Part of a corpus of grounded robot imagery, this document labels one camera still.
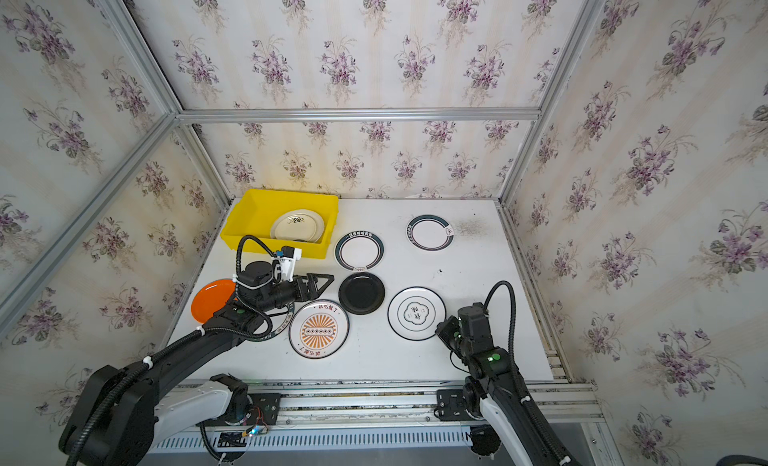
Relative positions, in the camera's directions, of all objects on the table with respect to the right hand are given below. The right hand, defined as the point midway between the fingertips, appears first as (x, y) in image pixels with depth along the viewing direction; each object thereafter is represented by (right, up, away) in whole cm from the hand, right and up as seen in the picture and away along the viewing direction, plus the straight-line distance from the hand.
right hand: (434, 328), depth 83 cm
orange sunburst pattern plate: (-33, -1, +3) cm, 34 cm away
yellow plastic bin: (-66, +35, +32) cm, 81 cm away
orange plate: (-69, +7, +10) cm, 70 cm away
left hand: (-30, +15, -3) cm, 34 cm away
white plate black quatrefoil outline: (-5, +3, +5) cm, 8 cm away
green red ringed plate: (-23, +20, +22) cm, 38 cm away
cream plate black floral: (-47, +29, +27) cm, 62 cm away
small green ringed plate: (+3, +27, +28) cm, 39 cm away
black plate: (-22, +7, +11) cm, 26 cm away
